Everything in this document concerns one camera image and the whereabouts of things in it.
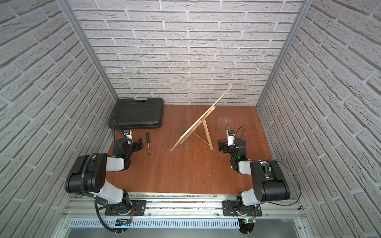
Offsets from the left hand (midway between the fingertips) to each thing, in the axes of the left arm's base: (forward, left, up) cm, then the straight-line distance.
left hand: (135, 136), depth 94 cm
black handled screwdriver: (0, -7, -6) cm, 9 cm away
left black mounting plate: (-40, -11, -5) cm, 42 cm away
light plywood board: (-6, -44, +28) cm, 52 cm away
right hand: (-3, -60, +1) cm, 61 cm away
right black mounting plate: (-41, -57, -4) cm, 70 cm away
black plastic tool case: (+23, +12, -3) cm, 26 cm away
